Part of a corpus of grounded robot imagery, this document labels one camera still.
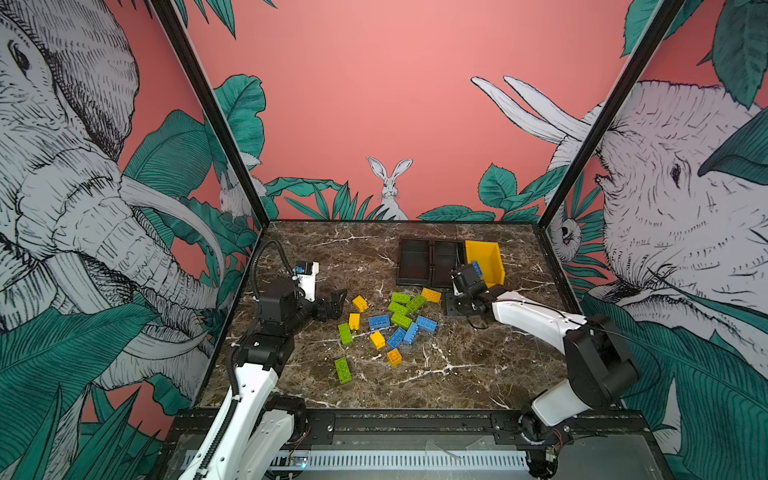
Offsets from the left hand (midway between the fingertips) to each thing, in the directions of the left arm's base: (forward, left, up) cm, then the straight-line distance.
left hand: (332, 285), depth 75 cm
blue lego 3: (+18, -47, -21) cm, 55 cm away
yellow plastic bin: (+24, -53, -22) cm, 62 cm away
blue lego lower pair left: (-6, -17, -22) cm, 28 cm away
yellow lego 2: (-7, -11, -21) cm, 25 cm away
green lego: (-15, -1, -21) cm, 26 cm away
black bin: (+22, -36, -18) cm, 46 cm away
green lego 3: (-1, -18, -21) cm, 28 cm away
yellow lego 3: (+8, -29, -21) cm, 37 cm away
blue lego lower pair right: (-5, -21, -20) cm, 29 cm away
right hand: (+3, -33, -16) cm, 37 cm away
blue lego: (0, -12, -22) cm, 25 cm away
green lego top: (+8, -19, -22) cm, 30 cm away
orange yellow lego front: (-12, -16, -20) cm, 28 cm away
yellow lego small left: (-1, -4, -20) cm, 20 cm away
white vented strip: (-36, -17, -22) cm, 46 cm away
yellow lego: (+6, -5, -21) cm, 23 cm away
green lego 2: (+4, -18, -22) cm, 29 cm away
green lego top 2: (+7, -24, -23) cm, 34 cm away
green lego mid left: (-4, -1, -22) cm, 23 cm away
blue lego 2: (-2, -27, -21) cm, 34 cm away
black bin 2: (+28, -25, -26) cm, 46 cm away
